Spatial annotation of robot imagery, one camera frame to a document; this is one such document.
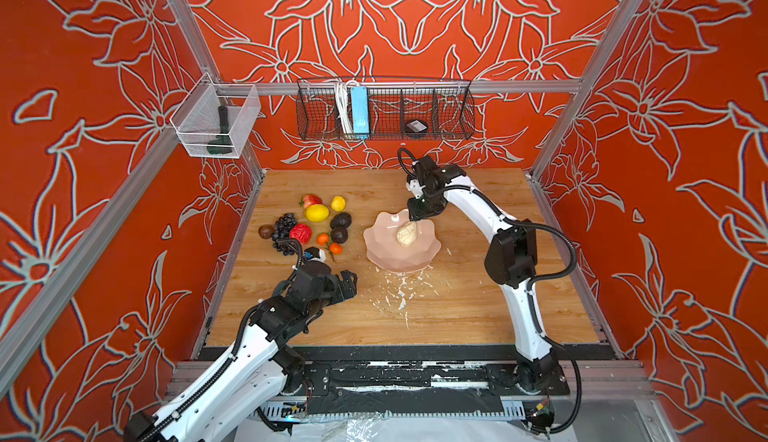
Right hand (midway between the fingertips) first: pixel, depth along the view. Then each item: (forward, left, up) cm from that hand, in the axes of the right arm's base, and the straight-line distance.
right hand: (412, 212), depth 94 cm
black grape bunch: (-2, +44, -6) cm, 44 cm away
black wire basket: (+32, -13, +18) cm, 39 cm away
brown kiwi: (-2, +49, -6) cm, 50 cm away
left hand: (-24, +20, +2) cm, 31 cm away
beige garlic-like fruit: (-5, +2, -5) cm, 7 cm away
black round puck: (+23, -2, +17) cm, 28 cm away
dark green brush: (+14, +55, +25) cm, 62 cm away
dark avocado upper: (+2, +24, -6) cm, 25 cm away
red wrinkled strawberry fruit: (-4, +37, -5) cm, 37 cm away
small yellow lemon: (+11, +26, -7) cm, 29 cm away
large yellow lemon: (+6, +33, -7) cm, 34 cm away
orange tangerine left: (-4, +30, -8) cm, 31 cm away
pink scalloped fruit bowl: (-7, +5, -8) cm, 12 cm away
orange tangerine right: (-8, +25, -8) cm, 28 cm away
